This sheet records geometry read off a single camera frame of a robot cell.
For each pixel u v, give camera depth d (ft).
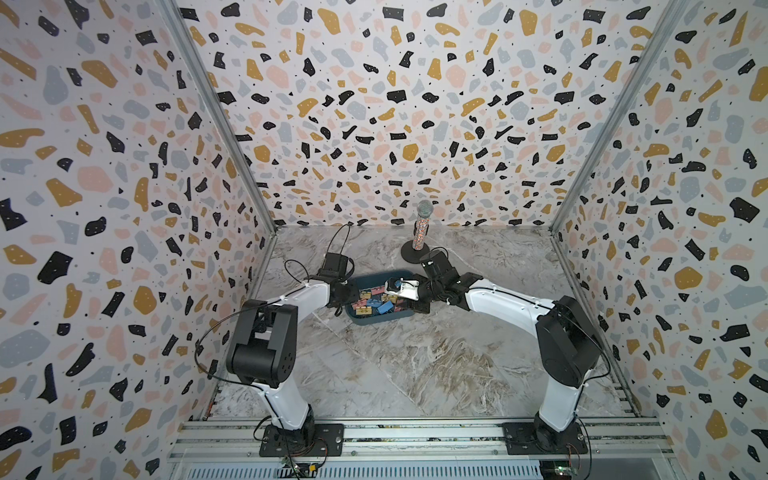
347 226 4.14
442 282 2.30
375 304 3.19
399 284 2.45
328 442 2.41
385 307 3.11
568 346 1.59
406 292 2.51
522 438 2.40
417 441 2.47
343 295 2.76
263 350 1.57
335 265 2.55
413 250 3.50
